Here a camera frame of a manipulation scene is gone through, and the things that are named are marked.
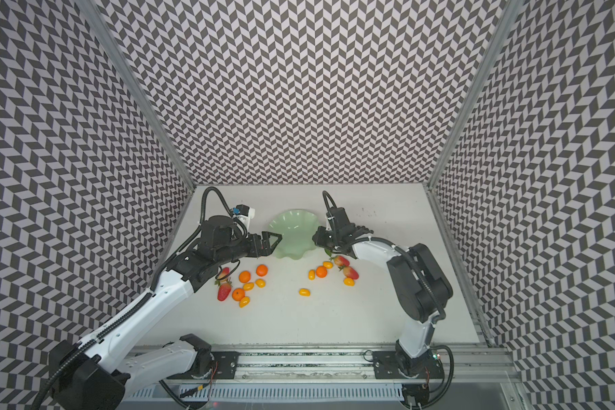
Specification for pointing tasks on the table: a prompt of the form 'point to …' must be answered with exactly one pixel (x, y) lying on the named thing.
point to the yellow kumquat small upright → (312, 274)
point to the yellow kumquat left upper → (260, 283)
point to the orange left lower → (237, 294)
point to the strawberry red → (224, 289)
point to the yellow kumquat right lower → (348, 282)
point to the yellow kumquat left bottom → (243, 301)
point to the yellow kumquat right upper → (328, 265)
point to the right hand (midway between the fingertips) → (314, 241)
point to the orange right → (321, 272)
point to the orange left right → (261, 270)
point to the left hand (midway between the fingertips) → (271, 240)
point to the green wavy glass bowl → (296, 226)
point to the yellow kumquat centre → (304, 292)
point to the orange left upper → (244, 277)
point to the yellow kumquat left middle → (248, 286)
